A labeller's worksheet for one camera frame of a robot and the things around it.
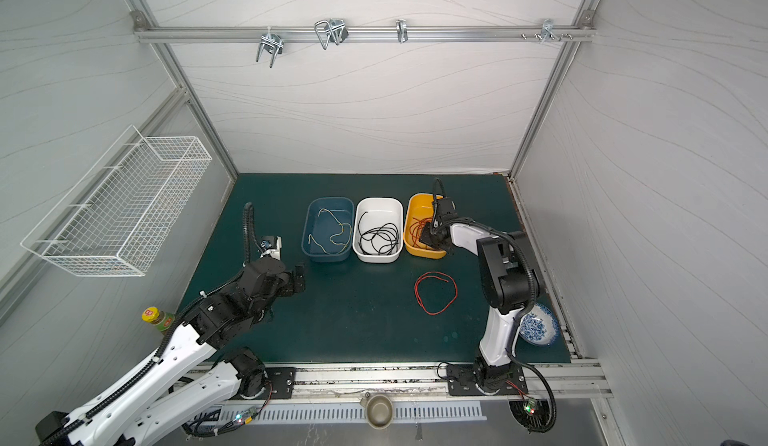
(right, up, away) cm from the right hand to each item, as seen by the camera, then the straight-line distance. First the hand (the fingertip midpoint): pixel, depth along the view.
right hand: (430, 231), depth 100 cm
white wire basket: (-77, +8, -31) cm, 83 cm away
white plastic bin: (-17, +7, +7) cm, 20 cm away
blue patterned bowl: (+28, -24, -20) cm, 42 cm away
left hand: (-40, -5, -24) cm, 47 cm away
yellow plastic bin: (-4, +6, +5) cm, 9 cm away
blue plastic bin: (-36, 0, +4) cm, 36 cm away
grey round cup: (-16, -39, -31) cm, 53 cm away
